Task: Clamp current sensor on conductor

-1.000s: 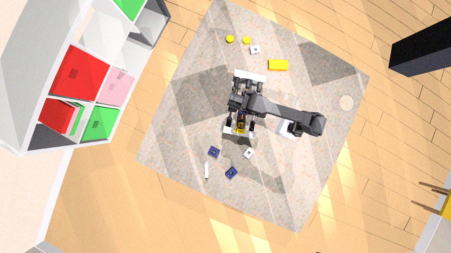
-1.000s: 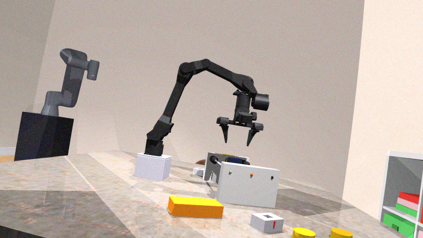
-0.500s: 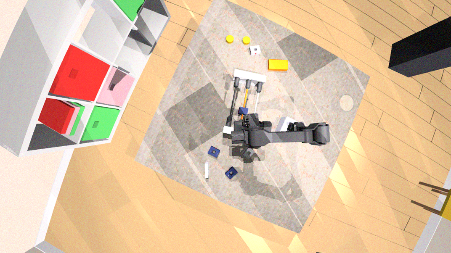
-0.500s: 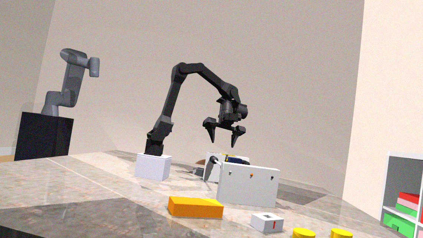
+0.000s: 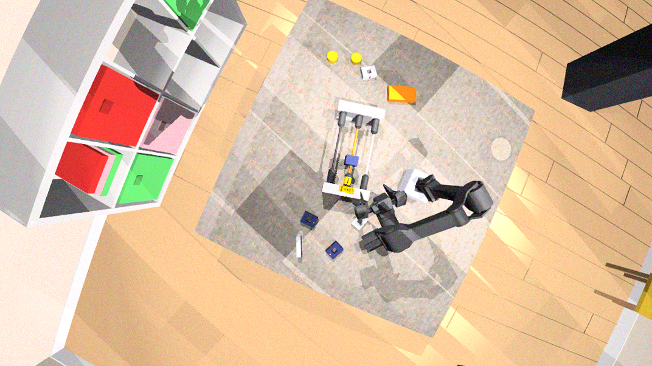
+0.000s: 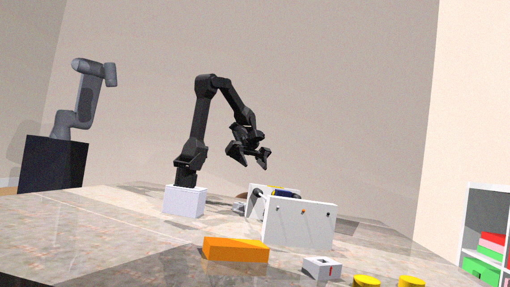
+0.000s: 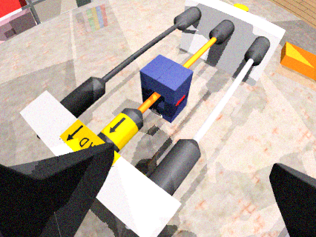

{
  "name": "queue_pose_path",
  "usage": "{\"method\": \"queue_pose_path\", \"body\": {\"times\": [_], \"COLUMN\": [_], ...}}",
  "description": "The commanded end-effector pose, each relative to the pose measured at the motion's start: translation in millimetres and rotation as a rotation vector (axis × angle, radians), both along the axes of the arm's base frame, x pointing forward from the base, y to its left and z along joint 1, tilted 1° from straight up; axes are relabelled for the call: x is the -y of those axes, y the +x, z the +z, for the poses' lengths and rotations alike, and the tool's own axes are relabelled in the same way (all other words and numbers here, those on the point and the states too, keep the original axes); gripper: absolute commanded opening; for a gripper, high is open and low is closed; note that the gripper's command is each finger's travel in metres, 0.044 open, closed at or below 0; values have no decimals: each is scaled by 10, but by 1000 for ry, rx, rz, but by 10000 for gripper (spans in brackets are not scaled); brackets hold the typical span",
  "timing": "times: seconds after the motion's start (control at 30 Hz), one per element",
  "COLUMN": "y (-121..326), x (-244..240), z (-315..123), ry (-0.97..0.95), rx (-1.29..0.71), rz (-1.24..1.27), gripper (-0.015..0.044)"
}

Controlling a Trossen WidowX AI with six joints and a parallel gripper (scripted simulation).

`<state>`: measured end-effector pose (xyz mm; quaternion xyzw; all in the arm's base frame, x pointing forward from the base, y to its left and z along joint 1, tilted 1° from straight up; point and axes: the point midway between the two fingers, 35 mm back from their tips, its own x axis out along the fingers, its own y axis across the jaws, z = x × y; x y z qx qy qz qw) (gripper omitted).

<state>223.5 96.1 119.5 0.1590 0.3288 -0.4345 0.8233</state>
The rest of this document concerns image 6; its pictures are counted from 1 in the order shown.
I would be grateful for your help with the yellow cylinder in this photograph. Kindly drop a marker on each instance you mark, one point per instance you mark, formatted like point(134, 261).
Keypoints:
point(360, 280)
point(409, 281)

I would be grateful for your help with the orange rectangular block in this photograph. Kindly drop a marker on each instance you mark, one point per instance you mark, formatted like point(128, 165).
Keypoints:
point(239, 250)

